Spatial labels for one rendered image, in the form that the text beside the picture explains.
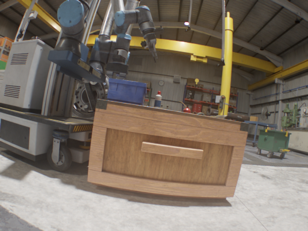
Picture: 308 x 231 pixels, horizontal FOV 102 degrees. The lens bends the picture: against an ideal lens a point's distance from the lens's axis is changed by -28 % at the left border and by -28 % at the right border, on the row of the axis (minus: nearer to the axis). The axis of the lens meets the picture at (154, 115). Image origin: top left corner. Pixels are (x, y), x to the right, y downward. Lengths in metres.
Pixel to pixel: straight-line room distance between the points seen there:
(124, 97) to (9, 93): 0.92
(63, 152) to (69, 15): 0.77
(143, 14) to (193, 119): 0.67
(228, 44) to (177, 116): 4.90
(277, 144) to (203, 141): 2.89
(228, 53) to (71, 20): 4.92
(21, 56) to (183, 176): 1.35
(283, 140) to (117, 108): 3.39
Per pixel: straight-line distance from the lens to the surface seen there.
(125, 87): 0.90
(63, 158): 1.10
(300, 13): 11.35
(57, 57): 1.09
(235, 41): 14.90
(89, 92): 2.43
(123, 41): 1.09
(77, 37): 1.16
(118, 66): 1.05
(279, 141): 3.72
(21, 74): 1.37
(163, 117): 0.82
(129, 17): 1.05
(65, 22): 1.00
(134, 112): 0.82
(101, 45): 1.21
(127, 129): 0.83
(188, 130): 0.85
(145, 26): 1.05
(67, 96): 1.50
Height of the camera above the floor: 0.42
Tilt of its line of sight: 1 degrees up
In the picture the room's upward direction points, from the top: 9 degrees clockwise
